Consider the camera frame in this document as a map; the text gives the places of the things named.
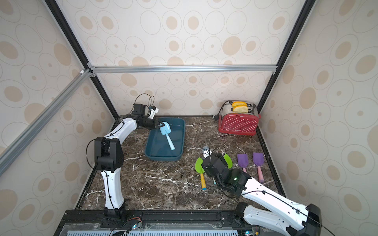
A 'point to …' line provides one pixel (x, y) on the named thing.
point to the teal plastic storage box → (158, 146)
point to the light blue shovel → (165, 130)
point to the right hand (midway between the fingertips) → (210, 160)
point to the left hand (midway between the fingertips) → (166, 122)
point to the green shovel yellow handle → (199, 169)
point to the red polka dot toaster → (244, 123)
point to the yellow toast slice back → (239, 103)
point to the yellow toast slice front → (241, 109)
